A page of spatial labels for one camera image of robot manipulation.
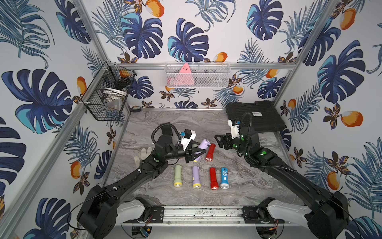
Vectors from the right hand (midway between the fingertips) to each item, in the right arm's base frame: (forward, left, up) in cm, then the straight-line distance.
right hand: (221, 134), depth 78 cm
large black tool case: (+28, -37, -16) cm, 49 cm away
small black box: (+18, +34, -19) cm, 42 cm away
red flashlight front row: (-18, +3, -23) cm, 29 cm away
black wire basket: (+16, +62, +12) cm, 65 cm away
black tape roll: (+41, +62, -20) cm, 77 cm away
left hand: (-10, +9, +4) cm, 15 cm away
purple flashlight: (-11, +10, +6) cm, 16 cm away
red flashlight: (-1, +4, -19) cm, 20 cm away
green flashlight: (-17, +23, -21) cm, 35 cm away
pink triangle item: (+34, +20, +13) cm, 41 cm away
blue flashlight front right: (-19, -3, -20) cm, 28 cm away
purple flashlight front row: (-19, +13, -20) cm, 30 cm away
